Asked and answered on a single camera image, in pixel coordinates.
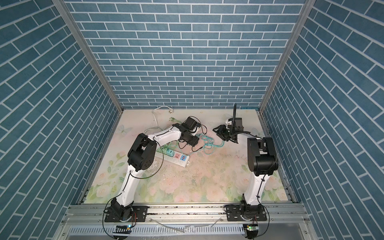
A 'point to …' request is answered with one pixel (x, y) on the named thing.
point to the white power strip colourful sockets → (180, 159)
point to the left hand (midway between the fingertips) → (194, 140)
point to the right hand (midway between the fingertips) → (214, 129)
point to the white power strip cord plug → (171, 111)
